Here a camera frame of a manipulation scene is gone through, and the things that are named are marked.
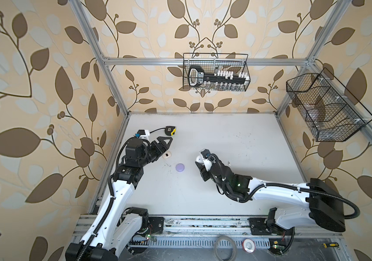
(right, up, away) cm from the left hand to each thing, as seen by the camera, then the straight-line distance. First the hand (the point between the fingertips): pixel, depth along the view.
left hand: (166, 141), depth 74 cm
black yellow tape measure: (-4, +5, +34) cm, 35 cm away
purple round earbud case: (+5, -17, +20) cm, 27 cm away
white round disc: (+36, -45, -4) cm, 58 cm away
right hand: (+16, -10, +5) cm, 19 cm away
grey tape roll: (+22, -46, -3) cm, 51 cm away
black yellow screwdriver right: (+72, -44, -4) cm, 85 cm away
